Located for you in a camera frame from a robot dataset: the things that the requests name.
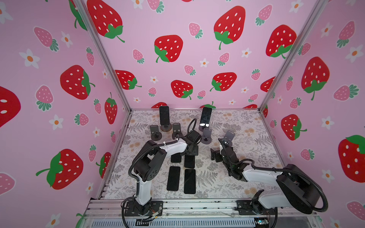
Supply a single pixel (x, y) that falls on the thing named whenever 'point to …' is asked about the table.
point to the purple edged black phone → (173, 178)
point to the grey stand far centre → (201, 128)
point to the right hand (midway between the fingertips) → (217, 147)
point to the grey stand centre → (206, 138)
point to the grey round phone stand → (156, 135)
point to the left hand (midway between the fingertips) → (193, 151)
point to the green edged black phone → (206, 117)
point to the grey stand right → (228, 137)
